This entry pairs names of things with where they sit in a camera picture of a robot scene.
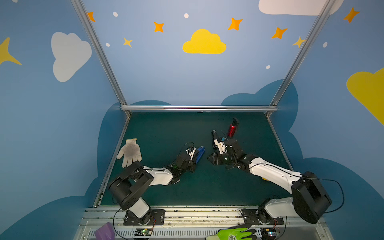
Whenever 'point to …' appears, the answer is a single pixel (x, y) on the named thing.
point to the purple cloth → (106, 232)
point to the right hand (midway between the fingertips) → (211, 156)
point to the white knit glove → (130, 152)
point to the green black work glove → (242, 232)
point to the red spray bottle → (233, 126)
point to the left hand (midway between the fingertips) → (197, 159)
